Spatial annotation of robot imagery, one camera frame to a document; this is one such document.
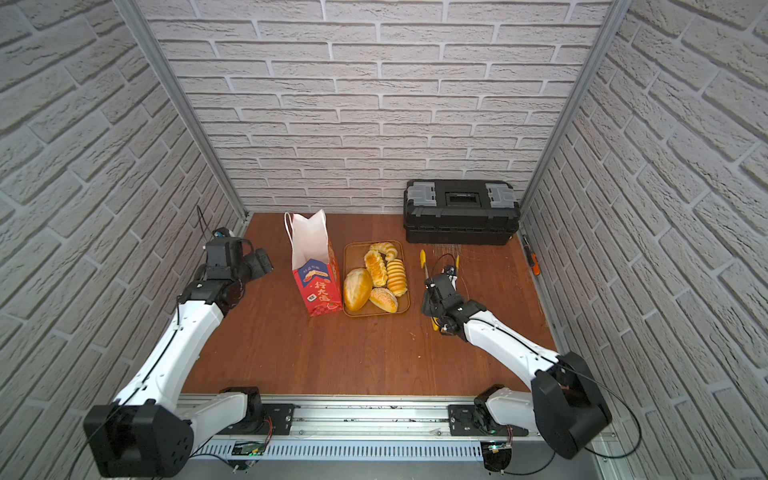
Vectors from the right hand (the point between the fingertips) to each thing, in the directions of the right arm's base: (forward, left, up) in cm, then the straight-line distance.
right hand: (440, 299), depth 88 cm
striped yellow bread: (+11, +13, -4) cm, 17 cm away
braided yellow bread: (+14, +19, -2) cm, 24 cm away
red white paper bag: (+3, +35, +17) cm, 39 cm away
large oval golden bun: (+6, +25, +1) cm, 26 cm away
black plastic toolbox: (+30, -13, +6) cm, 34 cm away
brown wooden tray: (+23, +28, -7) cm, 37 cm away
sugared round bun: (+2, +17, -1) cm, 17 cm away
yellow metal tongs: (+13, +4, +2) cm, 14 cm away
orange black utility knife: (+16, -39, -10) cm, 43 cm away
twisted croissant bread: (+22, +14, -2) cm, 26 cm away
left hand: (+9, +52, +16) cm, 55 cm away
